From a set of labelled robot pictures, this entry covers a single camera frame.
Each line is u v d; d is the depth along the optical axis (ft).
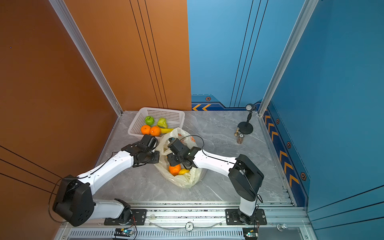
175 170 2.77
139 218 2.43
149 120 3.56
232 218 2.37
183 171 2.67
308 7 2.29
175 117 3.59
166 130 3.52
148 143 2.23
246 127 3.53
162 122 3.47
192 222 2.38
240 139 3.25
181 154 2.11
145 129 3.38
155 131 3.33
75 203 1.34
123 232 2.32
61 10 2.29
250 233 2.33
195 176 2.43
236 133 3.45
